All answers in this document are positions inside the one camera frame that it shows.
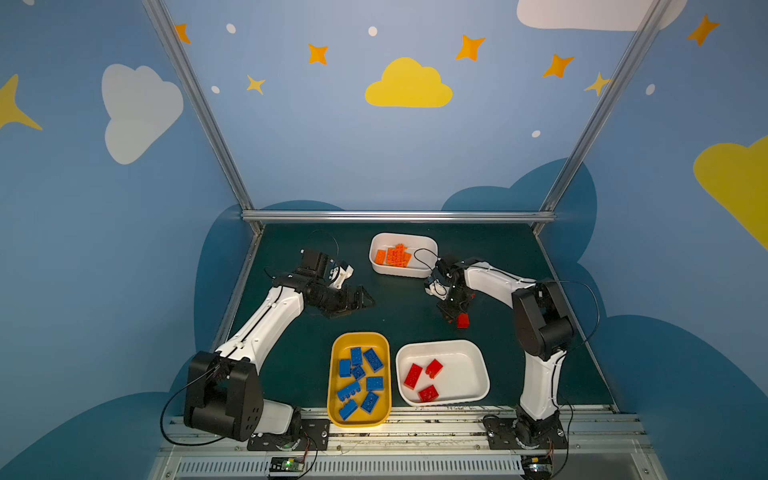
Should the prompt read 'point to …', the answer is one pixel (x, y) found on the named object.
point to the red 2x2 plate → (428, 394)
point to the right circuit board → (537, 467)
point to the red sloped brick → (463, 321)
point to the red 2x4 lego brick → (413, 376)
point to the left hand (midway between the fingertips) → (361, 305)
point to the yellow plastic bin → (340, 348)
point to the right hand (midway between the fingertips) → (453, 310)
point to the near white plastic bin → (439, 372)
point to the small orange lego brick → (380, 256)
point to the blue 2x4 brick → (373, 360)
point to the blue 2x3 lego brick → (357, 356)
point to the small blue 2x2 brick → (358, 372)
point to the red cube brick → (433, 368)
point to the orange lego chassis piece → (398, 256)
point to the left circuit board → (286, 464)
